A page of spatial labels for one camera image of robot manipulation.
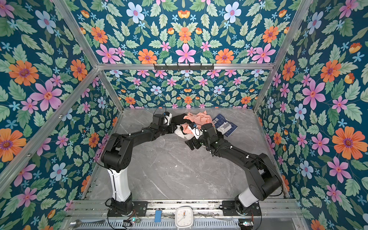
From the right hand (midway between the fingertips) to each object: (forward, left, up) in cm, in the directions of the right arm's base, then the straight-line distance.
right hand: (191, 135), depth 87 cm
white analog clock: (-41, +4, -11) cm, 43 cm away
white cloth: (+8, +9, -8) cm, 15 cm away
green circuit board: (-43, +32, -16) cm, 56 cm away
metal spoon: (-43, +56, -12) cm, 72 cm away
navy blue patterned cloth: (+17, -24, -12) cm, 31 cm away
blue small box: (-41, +17, -15) cm, 47 cm away
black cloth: (+17, +10, -5) cm, 20 cm away
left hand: (+12, +9, -2) cm, 15 cm away
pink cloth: (+15, -4, -2) cm, 16 cm away
